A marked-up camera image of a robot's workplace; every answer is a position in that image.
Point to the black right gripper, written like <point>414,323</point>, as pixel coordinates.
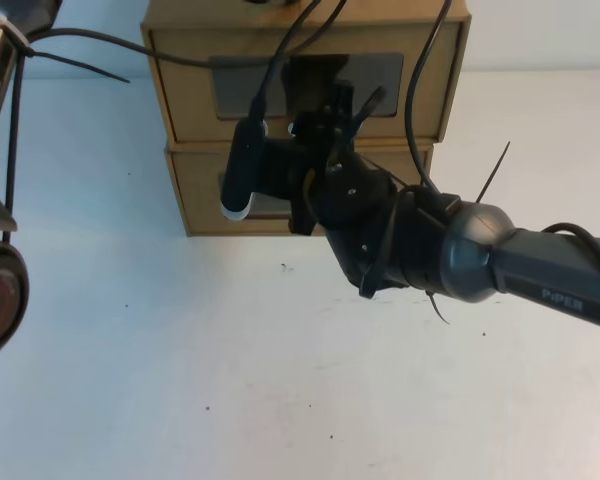
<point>329,186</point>

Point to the brown cardboard shoebox drawer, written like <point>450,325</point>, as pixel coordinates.
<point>204,105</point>

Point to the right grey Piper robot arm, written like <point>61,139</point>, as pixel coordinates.
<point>469,250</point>

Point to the upper brown shoebox shell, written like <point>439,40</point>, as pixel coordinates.
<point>316,20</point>

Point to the lower brown cardboard shoebox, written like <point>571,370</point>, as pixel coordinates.
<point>197,171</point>

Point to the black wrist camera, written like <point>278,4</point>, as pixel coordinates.
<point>241,175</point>

